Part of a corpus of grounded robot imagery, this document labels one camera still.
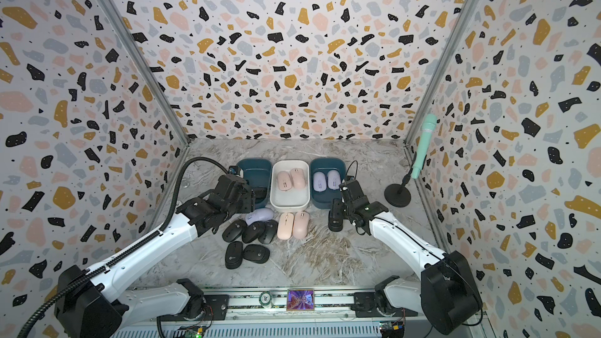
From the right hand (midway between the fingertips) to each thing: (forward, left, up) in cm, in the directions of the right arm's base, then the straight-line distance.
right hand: (341, 206), depth 87 cm
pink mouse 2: (-4, +15, -8) cm, 18 cm away
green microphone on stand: (+12, -25, -10) cm, 30 cm away
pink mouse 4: (+16, +24, -6) cm, 30 cm away
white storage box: (+7, +19, -7) cm, 21 cm away
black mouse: (-7, +40, -6) cm, 41 cm away
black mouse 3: (-7, +27, -8) cm, 29 cm away
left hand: (-1, +31, +8) cm, 32 cm away
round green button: (-30, +24, -3) cm, 38 cm away
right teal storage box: (+21, +5, -8) cm, 23 cm away
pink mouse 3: (+18, +18, -6) cm, 26 cm away
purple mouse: (-1, +32, -5) cm, 32 cm away
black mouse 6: (-3, +2, -7) cm, 8 cm away
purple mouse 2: (+16, +9, -7) cm, 20 cm away
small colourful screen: (-29, +14, -9) cm, 33 cm away
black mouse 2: (-8, +32, -5) cm, 34 cm away
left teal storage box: (+24, +39, -12) cm, 47 cm away
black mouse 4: (-17, +38, -6) cm, 42 cm away
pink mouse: (-5, +21, -8) cm, 23 cm away
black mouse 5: (-16, +30, -6) cm, 35 cm away
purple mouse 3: (+18, +2, -7) cm, 19 cm away
